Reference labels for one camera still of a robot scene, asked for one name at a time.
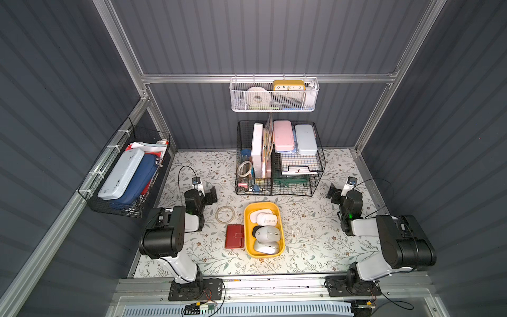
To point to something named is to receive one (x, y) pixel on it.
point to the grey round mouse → (268, 234)
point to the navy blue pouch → (141, 179)
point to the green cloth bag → (288, 179)
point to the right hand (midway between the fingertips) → (345, 190)
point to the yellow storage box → (249, 240)
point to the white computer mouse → (253, 215)
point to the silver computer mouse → (271, 247)
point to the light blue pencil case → (307, 139)
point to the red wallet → (234, 236)
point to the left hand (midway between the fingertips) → (205, 187)
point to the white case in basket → (117, 183)
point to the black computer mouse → (255, 228)
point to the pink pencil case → (283, 135)
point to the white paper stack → (298, 170)
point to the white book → (257, 151)
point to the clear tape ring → (217, 218)
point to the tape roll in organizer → (244, 168)
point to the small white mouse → (263, 219)
